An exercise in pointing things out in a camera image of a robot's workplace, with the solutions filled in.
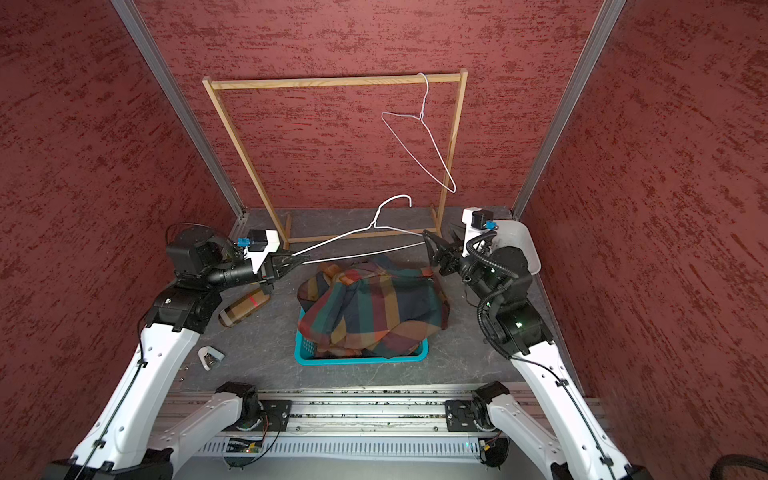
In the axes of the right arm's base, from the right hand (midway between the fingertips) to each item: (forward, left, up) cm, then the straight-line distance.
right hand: (433, 236), depth 64 cm
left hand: (-5, +28, -1) cm, 28 cm away
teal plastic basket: (-15, +33, -30) cm, 48 cm away
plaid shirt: (-7, +15, -19) cm, 26 cm away
